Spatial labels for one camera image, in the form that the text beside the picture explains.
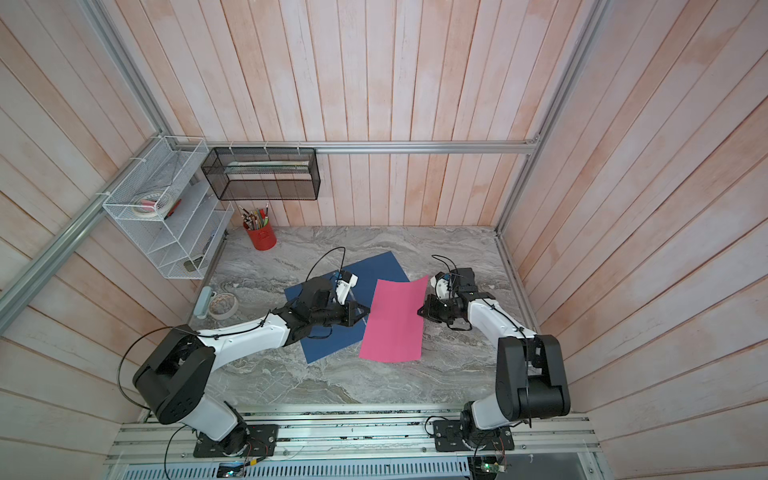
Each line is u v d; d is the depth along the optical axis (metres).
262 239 1.10
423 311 0.88
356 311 0.76
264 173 1.03
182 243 0.78
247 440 0.71
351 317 0.75
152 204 0.75
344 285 0.78
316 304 0.68
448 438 0.73
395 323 0.92
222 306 0.99
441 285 0.85
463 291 0.73
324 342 0.73
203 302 0.95
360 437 0.75
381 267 1.11
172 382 0.44
